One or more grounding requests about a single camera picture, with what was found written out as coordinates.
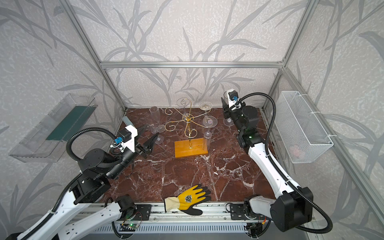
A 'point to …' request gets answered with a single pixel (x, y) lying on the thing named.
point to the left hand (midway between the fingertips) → (154, 125)
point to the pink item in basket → (295, 151)
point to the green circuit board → (130, 227)
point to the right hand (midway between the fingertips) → (229, 91)
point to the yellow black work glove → (185, 201)
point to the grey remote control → (127, 121)
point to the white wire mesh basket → (302, 137)
